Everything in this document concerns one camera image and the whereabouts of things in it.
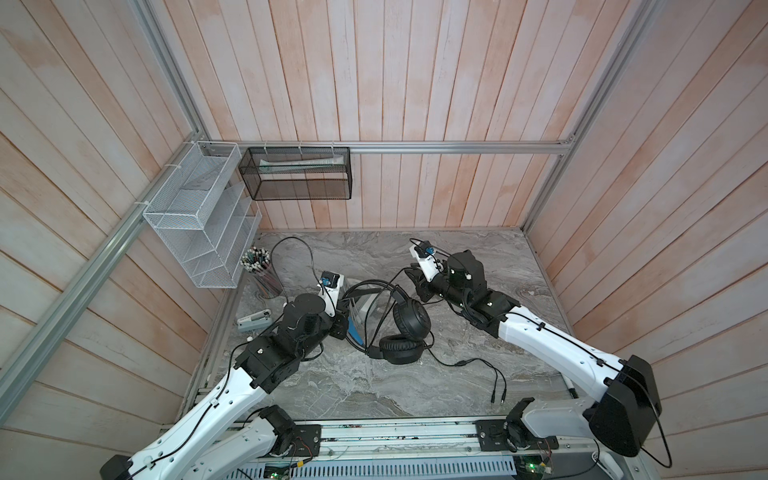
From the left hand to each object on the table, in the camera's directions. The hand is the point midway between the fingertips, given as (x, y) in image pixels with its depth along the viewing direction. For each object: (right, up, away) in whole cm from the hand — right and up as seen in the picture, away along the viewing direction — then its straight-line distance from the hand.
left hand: (349, 308), depth 71 cm
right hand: (+16, +10, +6) cm, 20 cm away
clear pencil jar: (-29, +11, +17) cm, 35 cm away
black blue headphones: (+14, -1, -9) cm, 17 cm away
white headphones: (+3, -1, +17) cm, 18 cm away
